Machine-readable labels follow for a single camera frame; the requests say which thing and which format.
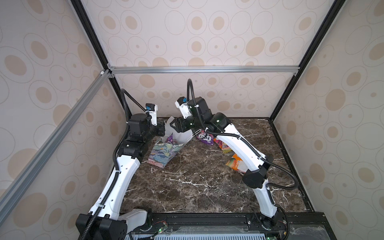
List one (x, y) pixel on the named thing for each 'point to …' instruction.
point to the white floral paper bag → (161, 152)
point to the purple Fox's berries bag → (170, 139)
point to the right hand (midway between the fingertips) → (181, 119)
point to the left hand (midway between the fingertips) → (167, 118)
